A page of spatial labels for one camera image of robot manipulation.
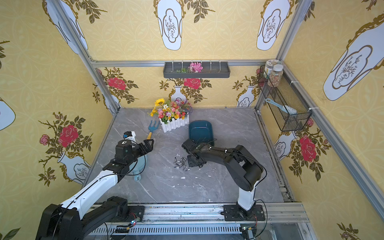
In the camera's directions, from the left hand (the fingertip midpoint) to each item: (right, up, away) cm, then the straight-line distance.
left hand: (142, 141), depth 86 cm
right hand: (+31, -12, +8) cm, 34 cm away
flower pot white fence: (+15, +16, +12) cm, 25 cm away
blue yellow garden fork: (-1, +6, +24) cm, 25 cm away
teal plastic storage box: (+35, +4, +21) cm, 41 cm away
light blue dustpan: (+2, -11, -12) cm, 16 cm away
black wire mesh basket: (+84, +28, +3) cm, 89 cm away
